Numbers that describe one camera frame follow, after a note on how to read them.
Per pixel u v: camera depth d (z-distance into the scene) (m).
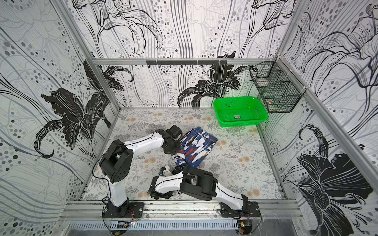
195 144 0.94
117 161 0.52
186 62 0.89
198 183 0.53
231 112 1.15
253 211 0.72
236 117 1.11
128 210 0.68
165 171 0.78
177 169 0.76
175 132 0.75
